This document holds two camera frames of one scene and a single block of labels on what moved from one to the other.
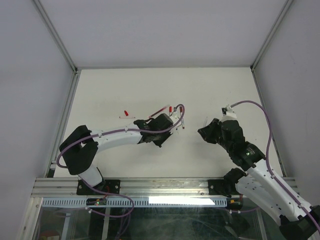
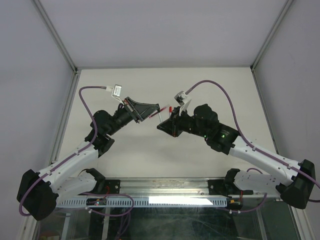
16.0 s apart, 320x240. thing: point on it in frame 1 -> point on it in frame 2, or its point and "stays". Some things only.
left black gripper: [160, 143] -> [142, 111]
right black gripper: [206, 133] -> [172, 125]
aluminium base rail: [66, 188] stays
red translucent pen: [157, 112] stays
